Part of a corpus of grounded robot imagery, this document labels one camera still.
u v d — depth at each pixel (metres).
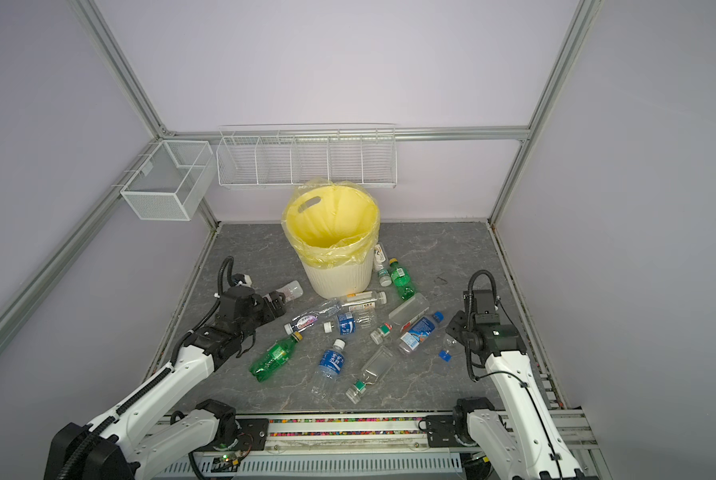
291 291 0.96
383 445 0.74
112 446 0.40
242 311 0.64
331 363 0.79
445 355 0.77
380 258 1.02
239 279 0.73
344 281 1.05
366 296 0.97
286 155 0.98
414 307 0.96
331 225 1.01
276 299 0.76
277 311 0.75
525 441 0.41
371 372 0.79
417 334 0.85
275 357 0.82
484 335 0.53
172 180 1.02
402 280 0.97
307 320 0.89
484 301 0.60
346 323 0.87
